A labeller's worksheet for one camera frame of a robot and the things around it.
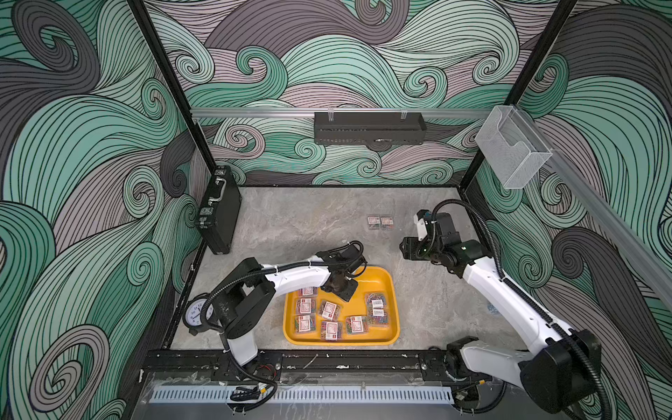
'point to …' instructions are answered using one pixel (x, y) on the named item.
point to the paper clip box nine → (376, 304)
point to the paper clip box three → (374, 222)
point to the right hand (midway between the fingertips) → (406, 246)
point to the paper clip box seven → (331, 330)
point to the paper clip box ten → (378, 317)
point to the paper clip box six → (304, 324)
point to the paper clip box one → (387, 222)
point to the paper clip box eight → (356, 325)
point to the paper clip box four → (305, 305)
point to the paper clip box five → (329, 311)
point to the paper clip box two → (308, 292)
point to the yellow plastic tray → (370, 279)
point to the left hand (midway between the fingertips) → (347, 288)
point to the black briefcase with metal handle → (220, 210)
